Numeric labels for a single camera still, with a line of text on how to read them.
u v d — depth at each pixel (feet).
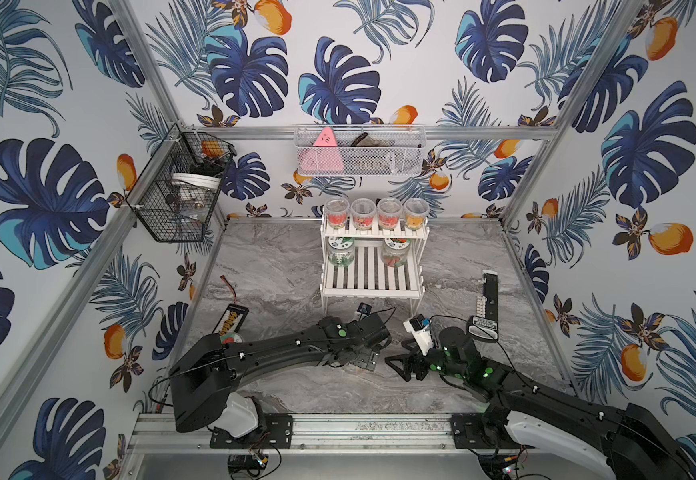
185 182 2.56
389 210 2.56
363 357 2.33
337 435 2.46
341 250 2.81
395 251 2.82
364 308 2.39
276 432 2.41
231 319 3.03
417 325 2.33
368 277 2.95
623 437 1.41
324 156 2.94
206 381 1.34
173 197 3.03
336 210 2.56
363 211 2.52
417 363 2.29
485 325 3.03
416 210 2.55
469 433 2.41
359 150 3.03
